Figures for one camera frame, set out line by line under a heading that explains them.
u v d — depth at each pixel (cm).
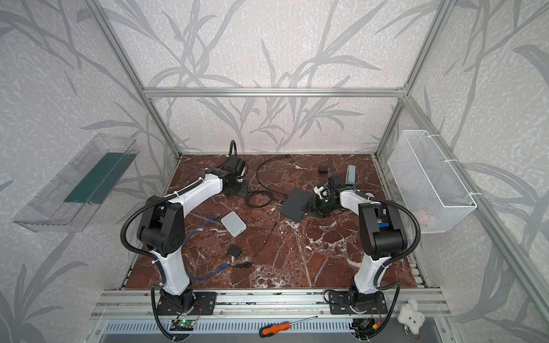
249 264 82
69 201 63
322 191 88
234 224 92
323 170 112
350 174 105
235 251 85
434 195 61
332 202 82
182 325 72
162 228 50
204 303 74
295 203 102
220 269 82
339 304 73
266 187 106
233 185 74
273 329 68
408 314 68
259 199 102
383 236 49
